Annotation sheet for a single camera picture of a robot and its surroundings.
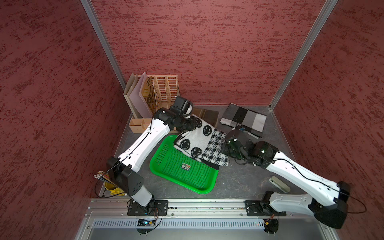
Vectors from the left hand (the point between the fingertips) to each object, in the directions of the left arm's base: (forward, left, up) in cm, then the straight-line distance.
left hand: (193, 129), depth 76 cm
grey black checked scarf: (+24, -44, -24) cm, 55 cm away
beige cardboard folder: (+34, +41, +5) cm, 53 cm away
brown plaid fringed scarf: (+30, -11, -24) cm, 40 cm away
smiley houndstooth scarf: (-5, -6, -6) cm, 10 cm away
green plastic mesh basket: (-8, +15, -24) cm, 30 cm away
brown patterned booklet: (+37, +31, -9) cm, 49 cm away
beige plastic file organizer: (+47, +20, -11) cm, 53 cm away
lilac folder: (+20, +34, -2) cm, 40 cm away
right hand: (-10, -14, -4) cm, 18 cm away
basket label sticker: (-11, +5, -24) cm, 26 cm away
